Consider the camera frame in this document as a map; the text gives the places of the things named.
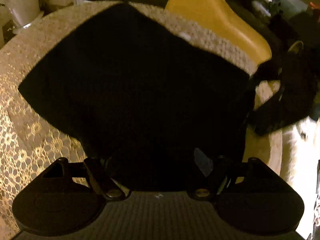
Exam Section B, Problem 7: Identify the black garment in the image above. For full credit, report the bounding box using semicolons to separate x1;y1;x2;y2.
18;3;254;190

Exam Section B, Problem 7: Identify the lace floral tablecloth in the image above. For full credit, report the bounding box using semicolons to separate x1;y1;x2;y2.
0;0;283;240

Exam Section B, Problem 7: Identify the yellow chair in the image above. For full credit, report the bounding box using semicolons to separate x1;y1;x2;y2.
165;0;272;64

